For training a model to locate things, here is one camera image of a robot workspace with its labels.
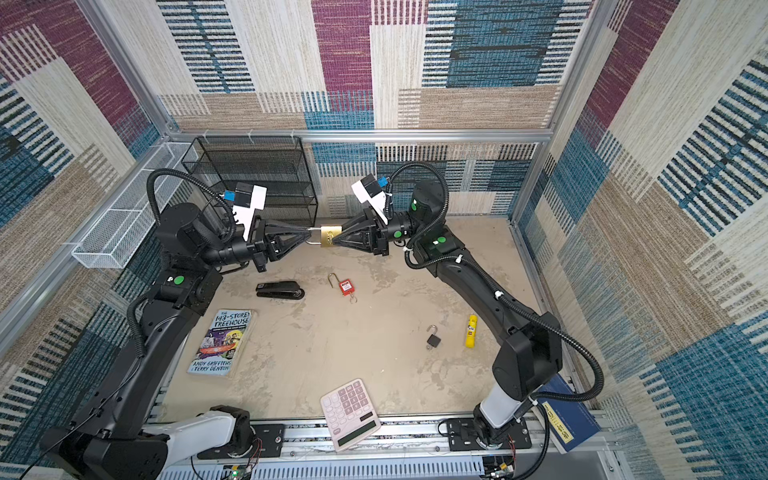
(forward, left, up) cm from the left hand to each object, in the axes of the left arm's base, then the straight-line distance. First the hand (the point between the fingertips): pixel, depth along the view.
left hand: (313, 234), depth 57 cm
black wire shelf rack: (+52, +23, -20) cm, 60 cm away
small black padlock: (-2, -27, -44) cm, 52 cm away
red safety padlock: (+16, -1, -42) cm, 45 cm away
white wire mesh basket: (+11, +50, -11) cm, 52 cm away
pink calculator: (-22, -4, -43) cm, 49 cm away
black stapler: (+15, +21, -43) cm, 50 cm away
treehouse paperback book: (-3, +34, -42) cm, 55 cm away
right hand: (0, -3, -3) cm, 4 cm away
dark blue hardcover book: (-25, -58, -42) cm, 76 cm away
